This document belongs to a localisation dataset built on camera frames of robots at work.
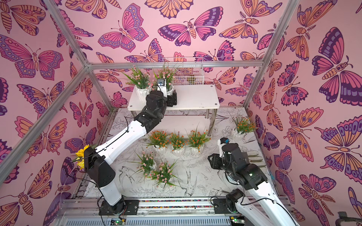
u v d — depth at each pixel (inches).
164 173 28.1
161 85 24.5
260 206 18.1
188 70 37.5
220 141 26.0
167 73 26.4
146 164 28.6
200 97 31.3
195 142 32.0
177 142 32.9
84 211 29.1
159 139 32.0
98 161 17.2
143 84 27.5
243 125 35.4
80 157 26.4
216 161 24.2
